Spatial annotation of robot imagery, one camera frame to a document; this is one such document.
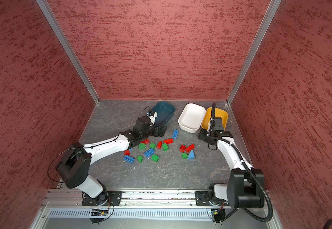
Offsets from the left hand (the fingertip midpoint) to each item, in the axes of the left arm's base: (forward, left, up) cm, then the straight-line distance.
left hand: (161, 128), depth 87 cm
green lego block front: (-14, +4, -12) cm, 19 cm away
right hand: (-4, -25, -4) cm, 25 cm away
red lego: (-6, +1, -12) cm, 13 cm away
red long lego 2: (-7, -20, -12) cm, 24 cm away
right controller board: (-43, -31, -14) cm, 55 cm away
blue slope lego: (-13, -20, -11) cm, 26 cm away
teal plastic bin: (+22, -1, -12) cm, 25 cm away
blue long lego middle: (-11, +7, -13) cm, 18 cm away
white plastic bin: (+17, -22, -11) cm, 30 cm away
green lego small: (-13, -15, -11) cm, 23 cm away
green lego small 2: (-6, +6, -12) cm, 14 cm away
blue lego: (+4, -10, -13) cm, 16 cm away
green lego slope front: (-16, +12, -11) cm, 23 cm away
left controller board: (-42, +32, -17) cm, 55 cm away
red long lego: (-2, -5, -12) cm, 13 cm away
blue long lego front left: (-15, +20, -13) cm, 28 cm away
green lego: (-7, -3, -12) cm, 14 cm away
